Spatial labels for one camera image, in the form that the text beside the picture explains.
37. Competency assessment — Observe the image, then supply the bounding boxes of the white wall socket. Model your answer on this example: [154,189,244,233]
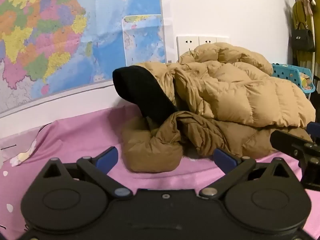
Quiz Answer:
[176,36,199,61]
[199,36,217,46]

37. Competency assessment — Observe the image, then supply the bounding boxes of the olive hanging garment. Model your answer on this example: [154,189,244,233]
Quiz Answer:
[292,0,320,76]

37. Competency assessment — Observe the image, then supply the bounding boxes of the black handbag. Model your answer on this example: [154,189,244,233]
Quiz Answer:
[292,22,316,53]

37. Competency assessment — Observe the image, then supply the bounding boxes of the blue plastic basket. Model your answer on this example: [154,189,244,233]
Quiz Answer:
[271,64,316,98]

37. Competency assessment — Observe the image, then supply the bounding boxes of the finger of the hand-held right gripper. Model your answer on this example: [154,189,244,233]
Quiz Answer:
[270,121,320,156]

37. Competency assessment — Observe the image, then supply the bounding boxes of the pink bed sheet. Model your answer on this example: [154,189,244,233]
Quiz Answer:
[0,104,320,233]

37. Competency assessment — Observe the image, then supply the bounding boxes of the colourful wall map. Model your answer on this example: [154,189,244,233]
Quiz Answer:
[0,0,175,115]

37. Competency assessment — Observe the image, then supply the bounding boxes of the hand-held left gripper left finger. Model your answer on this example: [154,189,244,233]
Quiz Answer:
[37,146,133,200]

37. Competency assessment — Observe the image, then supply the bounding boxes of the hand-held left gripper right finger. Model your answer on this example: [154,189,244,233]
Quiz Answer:
[199,148,299,200]

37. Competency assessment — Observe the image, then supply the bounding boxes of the tan puffer jacket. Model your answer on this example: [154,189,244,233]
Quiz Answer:
[112,42,316,173]

